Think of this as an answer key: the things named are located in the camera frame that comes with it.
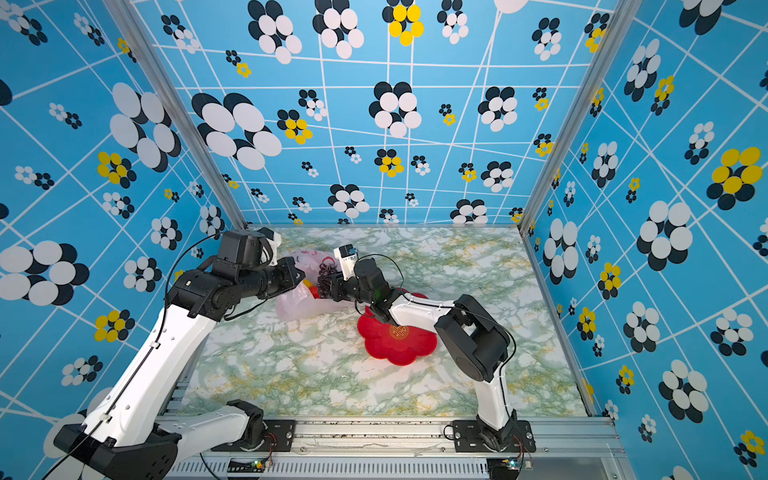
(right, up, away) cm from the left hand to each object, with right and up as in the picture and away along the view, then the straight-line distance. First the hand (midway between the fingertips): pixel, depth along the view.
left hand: (311, 269), depth 70 cm
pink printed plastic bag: (-4, -9, +3) cm, 10 cm away
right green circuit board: (+48, -46, +1) cm, 67 cm away
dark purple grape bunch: (+1, 0, +10) cm, 11 cm away
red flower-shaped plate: (+21, -23, +19) cm, 37 cm away
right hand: (0, -3, +14) cm, 14 cm away
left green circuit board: (-13, -47, 0) cm, 49 cm away
